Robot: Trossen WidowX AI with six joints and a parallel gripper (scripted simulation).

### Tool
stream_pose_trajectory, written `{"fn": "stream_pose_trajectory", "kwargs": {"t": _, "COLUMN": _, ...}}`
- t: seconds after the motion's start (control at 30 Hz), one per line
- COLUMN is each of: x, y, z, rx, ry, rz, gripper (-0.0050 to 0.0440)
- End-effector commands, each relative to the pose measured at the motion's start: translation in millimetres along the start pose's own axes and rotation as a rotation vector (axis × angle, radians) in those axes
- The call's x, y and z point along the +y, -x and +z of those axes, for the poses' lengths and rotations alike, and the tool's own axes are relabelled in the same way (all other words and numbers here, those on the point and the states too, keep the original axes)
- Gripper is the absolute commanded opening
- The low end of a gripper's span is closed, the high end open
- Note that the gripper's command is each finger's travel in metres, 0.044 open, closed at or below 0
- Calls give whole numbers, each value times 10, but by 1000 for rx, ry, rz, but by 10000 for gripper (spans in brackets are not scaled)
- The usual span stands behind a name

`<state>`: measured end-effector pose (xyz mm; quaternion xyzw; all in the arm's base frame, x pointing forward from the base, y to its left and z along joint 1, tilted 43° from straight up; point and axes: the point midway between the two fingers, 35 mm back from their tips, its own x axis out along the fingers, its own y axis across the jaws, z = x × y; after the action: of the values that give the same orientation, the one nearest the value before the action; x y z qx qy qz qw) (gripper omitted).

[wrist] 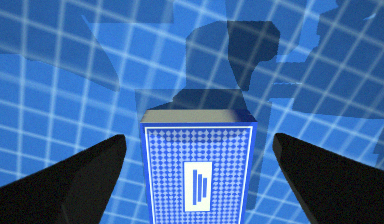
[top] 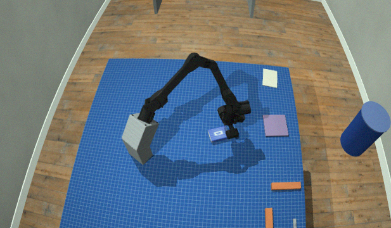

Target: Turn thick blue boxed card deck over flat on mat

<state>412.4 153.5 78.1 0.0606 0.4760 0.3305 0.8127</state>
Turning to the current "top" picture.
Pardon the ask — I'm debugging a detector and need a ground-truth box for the lavender flat square tile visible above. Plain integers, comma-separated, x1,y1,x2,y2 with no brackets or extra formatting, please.
263,115,288,137

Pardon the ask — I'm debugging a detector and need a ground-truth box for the blue work mat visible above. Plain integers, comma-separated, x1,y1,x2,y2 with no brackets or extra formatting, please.
59,58,306,228

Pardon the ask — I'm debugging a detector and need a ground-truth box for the blue boxed card deck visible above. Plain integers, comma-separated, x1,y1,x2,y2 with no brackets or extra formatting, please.
208,126,227,143

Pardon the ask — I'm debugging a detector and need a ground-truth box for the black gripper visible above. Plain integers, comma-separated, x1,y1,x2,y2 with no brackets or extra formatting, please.
217,107,239,139

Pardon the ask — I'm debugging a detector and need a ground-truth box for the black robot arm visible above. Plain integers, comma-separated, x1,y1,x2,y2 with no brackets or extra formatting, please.
138,53,251,124

